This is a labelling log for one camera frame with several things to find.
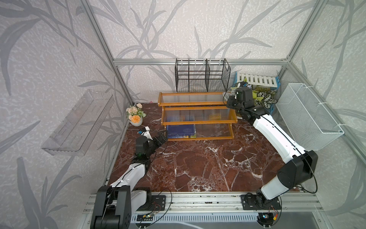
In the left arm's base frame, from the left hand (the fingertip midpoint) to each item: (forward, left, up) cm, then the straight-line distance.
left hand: (165, 134), depth 85 cm
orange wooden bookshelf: (+29, -30, -11) cm, 43 cm away
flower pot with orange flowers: (+17, +24, -4) cm, 30 cm away
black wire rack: (+44, -24, +12) cm, 51 cm away
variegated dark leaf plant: (+19, -61, +14) cm, 66 cm away
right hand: (+14, -38, +17) cm, 44 cm away
